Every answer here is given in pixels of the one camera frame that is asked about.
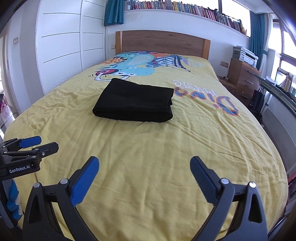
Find black pants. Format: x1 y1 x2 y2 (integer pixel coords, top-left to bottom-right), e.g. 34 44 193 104
92 78 174 123

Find blue gloved left hand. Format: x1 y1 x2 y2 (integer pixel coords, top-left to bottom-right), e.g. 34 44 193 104
7 179 23 221

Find yellow dinosaur bed cover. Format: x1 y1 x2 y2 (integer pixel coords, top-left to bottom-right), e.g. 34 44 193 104
4 52 288 240

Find white wardrobe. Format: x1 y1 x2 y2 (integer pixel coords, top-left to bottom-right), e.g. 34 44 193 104
36 0 106 93

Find black bag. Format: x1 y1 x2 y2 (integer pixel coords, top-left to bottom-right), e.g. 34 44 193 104
247 87 265 122

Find wooden headboard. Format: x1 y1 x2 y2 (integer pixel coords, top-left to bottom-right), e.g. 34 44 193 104
115 30 211 60

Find long desk by window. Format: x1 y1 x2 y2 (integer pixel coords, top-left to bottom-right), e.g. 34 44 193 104
254 74 295 108

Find wooden drawer chest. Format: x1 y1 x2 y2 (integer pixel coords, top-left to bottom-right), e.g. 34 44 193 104
227 58 261 107

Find teal curtain left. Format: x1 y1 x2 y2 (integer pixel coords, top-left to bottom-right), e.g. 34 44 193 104
104 0 125 26

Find teal curtain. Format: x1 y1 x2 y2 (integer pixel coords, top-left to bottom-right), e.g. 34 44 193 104
249 11 268 70
104 0 125 26

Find white printer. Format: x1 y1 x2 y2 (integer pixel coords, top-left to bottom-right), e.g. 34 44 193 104
232 46 258 68

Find row of books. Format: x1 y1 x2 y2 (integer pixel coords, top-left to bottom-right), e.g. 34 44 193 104
123 1 250 36

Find teal curtain right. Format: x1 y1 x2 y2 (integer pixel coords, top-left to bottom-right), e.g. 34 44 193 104
249 11 268 70

